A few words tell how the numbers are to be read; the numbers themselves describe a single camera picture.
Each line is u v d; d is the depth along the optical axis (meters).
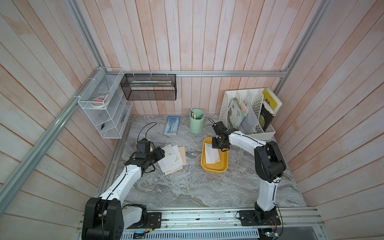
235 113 0.98
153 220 0.73
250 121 0.96
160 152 0.79
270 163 0.52
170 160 0.93
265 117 0.98
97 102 0.73
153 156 0.74
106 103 0.73
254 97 1.05
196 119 1.04
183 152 0.98
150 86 1.04
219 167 0.90
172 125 1.13
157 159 0.78
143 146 0.66
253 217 0.73
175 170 0.90
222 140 0.74
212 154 0.95
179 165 0.93
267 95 0.96
